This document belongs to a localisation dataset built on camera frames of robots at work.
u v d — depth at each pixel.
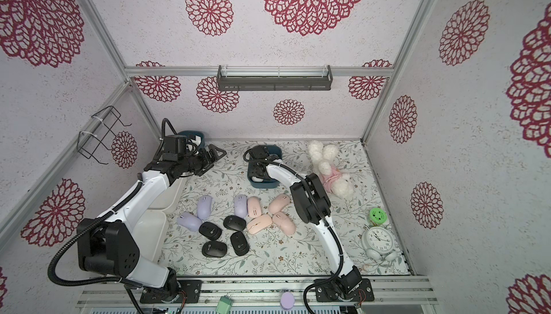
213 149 0.76
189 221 0.89
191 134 1.18
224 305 0.70
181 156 0.70
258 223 0.88
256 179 0.99
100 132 0.79
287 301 0.65
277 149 1.09
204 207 0.93
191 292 0.73
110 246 0.43
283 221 0.87
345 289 0.64
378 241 0.81
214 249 0.82
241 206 0.92
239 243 0.83
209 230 0.86
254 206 0.92
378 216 0.87
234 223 0.88
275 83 0.88
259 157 0.84
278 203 0.94
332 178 0.92
